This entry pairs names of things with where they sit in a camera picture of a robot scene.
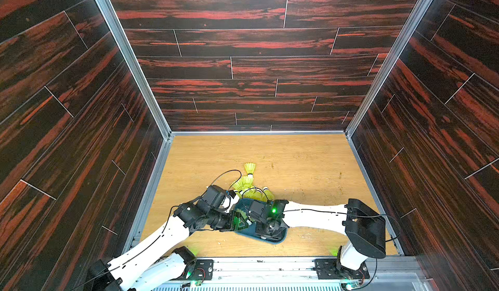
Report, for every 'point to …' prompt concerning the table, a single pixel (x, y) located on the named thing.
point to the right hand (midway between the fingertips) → (261, 230)
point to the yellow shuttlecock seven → (256, 195)
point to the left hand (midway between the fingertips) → (244, 227)
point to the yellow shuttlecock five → (249, 168)
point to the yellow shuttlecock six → (267, 195)
